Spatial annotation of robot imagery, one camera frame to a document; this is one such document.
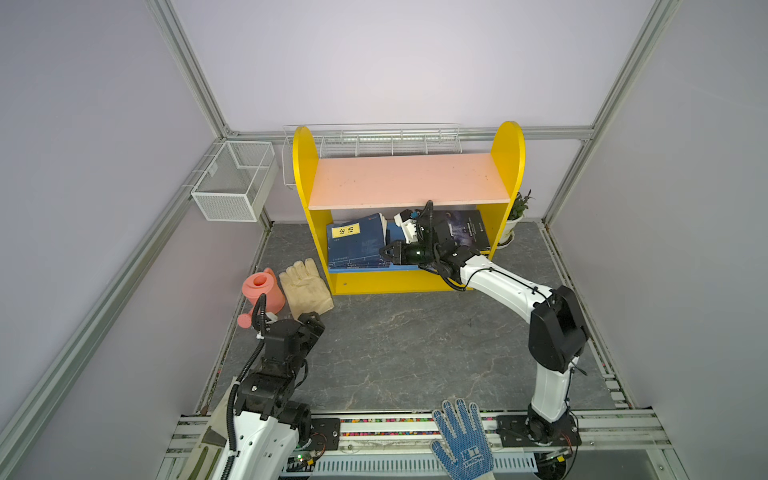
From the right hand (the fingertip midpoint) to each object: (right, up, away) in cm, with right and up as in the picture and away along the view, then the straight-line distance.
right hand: (380, 253), depth 83 cm
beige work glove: (-26, -13, +17) cm, 34 cm away
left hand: (-17, -19, -5) cm, 26 cm away
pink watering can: (-37, -9, +7) cm, 39 cm away
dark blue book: (-7, +3, +3) cm, 8 cm away
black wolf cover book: (+25, +8, +6) cm, 27 cm away
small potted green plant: (+47, +16, +19) cm, 53 cm away
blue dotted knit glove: (+21, -48, -11) cm, 54 cm away
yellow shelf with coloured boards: (+3, +8, -4) cm, 10 cm away
